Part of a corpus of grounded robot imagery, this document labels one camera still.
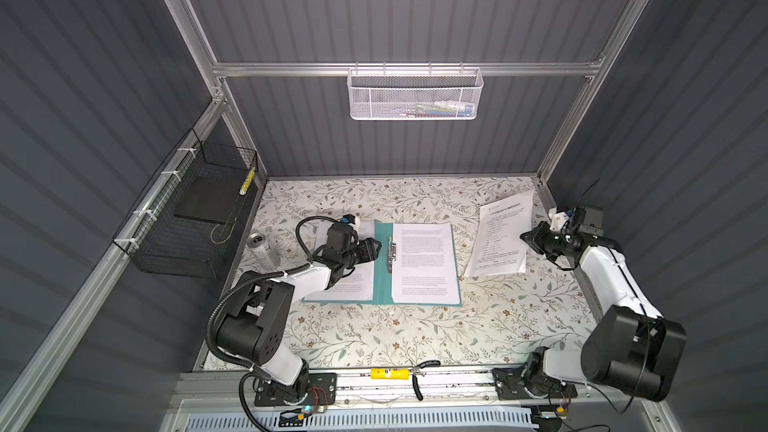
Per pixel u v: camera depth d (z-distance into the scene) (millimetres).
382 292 895
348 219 842
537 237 753
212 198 739
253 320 455
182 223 721
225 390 754
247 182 817
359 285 912
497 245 909
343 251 738
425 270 958
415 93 1233
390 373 744
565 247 638
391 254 963
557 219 784
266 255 883
